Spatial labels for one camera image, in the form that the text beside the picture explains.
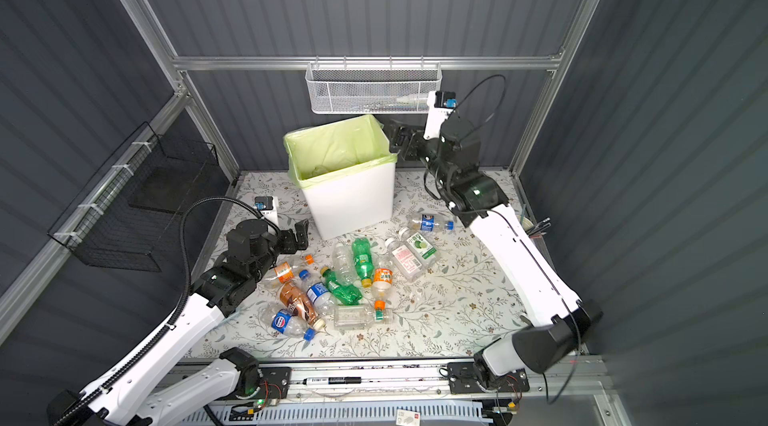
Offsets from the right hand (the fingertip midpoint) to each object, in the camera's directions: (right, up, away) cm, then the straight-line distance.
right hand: (410, 126), depth 65 cm
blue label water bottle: (-24, -42, +18) cm, 52 cm away
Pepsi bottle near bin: (+8, -24, +35) cm, 43 cm away
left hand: (-30, -22, +11) cm, 39 cm away
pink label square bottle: (+1, -35, +26) cm, 44 cm away
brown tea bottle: (-32, -43, +18) cm, 57 cm away
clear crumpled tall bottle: (-19, -37, +31) cm, 52 cm away
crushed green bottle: (-18, -44, +24) cm, 53 cm away
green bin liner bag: (-25, 0, +33) cm, 41 cm away
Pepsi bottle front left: (-33, -49, +14) cm, 60 cm away
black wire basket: (-67, -20, +7) cm, 70 cm away
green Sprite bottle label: (-14, -32, +31) cm, 47 cm away
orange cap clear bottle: (-36, -38, +22) cm, 56 cm away
